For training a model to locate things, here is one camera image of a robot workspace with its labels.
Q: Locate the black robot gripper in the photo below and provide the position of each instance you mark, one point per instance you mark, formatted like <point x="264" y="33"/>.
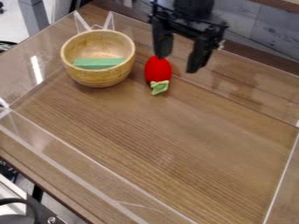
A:
<point x="188" y="18"/>

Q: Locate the green foam stick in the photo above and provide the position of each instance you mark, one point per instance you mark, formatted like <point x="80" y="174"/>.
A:
<point x="97" y="63"/>

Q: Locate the light wooden bowl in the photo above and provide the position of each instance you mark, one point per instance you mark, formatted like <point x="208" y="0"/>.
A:
<point x="99" y="57"/>

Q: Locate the red plush strawberry toy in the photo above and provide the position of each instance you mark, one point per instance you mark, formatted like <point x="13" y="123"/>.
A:
<point x="158" y="74"/>

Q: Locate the black table leg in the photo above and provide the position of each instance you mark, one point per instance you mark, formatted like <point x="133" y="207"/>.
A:
<point x="37" y="193"/>

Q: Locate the clear acrylic tray enclosure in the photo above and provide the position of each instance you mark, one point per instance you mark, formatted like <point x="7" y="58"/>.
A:
<point x="203" y="155"/>

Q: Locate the grey post top left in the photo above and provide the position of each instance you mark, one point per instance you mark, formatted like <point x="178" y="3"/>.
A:
<point x="33" y="15"/>

